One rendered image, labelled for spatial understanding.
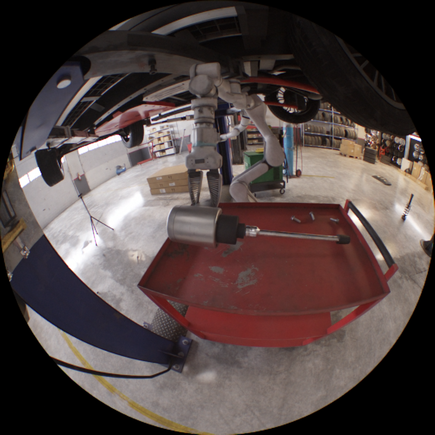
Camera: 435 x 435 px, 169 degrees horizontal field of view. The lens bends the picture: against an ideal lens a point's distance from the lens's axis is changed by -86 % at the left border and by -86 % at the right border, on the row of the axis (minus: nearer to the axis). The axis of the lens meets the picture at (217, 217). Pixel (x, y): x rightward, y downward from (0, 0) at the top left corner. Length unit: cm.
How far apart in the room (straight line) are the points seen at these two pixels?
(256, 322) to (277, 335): 11
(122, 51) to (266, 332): 103
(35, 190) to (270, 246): 960
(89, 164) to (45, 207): 386
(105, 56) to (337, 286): 80
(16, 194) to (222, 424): 144
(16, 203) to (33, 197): 902
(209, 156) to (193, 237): 21
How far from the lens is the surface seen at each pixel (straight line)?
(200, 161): 40
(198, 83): 44
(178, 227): 32
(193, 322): 75
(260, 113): 118
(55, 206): 966
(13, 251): 51
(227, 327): 71
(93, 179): 1074
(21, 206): 50
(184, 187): 325
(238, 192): 125
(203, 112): 42
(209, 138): 40
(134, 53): 48
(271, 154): 116
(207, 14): 66
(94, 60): 46
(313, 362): 129
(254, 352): 118
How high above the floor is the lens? 118
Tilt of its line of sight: 33 degrees down
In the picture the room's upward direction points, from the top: 10 degrees counter-clockwise
